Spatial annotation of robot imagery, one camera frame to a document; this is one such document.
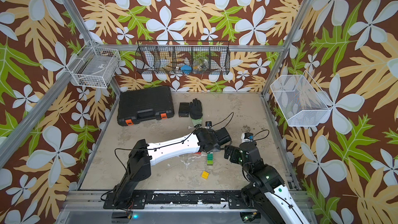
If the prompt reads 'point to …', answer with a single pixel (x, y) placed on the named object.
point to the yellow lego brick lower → (205, 174)
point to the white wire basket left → (94, 66)
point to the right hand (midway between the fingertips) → (230, 148)
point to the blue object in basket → (186, 69)
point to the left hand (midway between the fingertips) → (216, 145)
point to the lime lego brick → (210, 162)
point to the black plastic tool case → (154, 103)
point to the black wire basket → (183, 57)
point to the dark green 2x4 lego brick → (210, 156)
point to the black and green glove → (196, 112)
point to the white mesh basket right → (301, 101)
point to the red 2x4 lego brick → (198, 153)
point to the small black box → (184, 110)
